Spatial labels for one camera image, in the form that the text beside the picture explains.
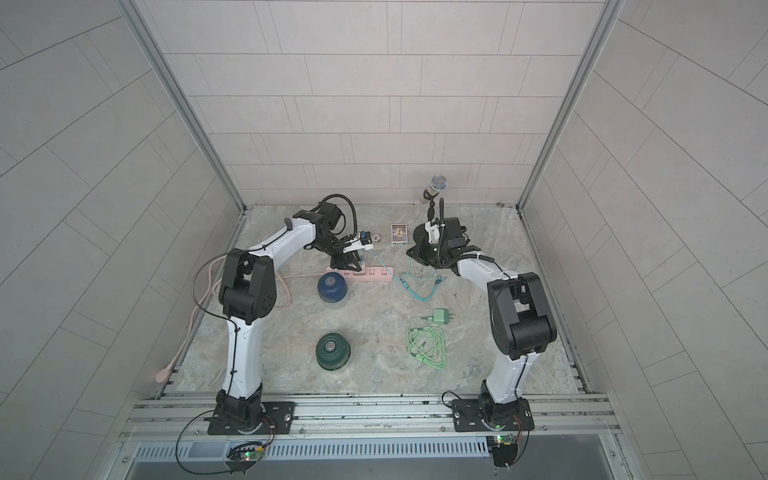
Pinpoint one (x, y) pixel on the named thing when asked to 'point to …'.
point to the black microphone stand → (431, 208)
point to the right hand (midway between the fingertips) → (408, 249)
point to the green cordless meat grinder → (332, 351)
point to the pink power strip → (367, 273)
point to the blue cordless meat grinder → (332, 287)
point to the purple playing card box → (399, 233)
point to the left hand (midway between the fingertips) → (362, 258)
